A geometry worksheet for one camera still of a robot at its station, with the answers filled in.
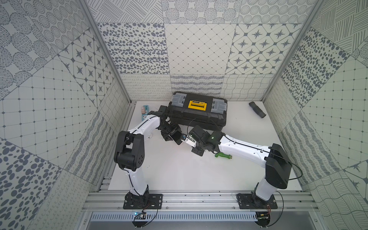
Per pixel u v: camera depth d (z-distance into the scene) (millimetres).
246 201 734
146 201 662
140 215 716
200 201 757
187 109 932
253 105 1150
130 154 499
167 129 803
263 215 716
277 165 436
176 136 863
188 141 729
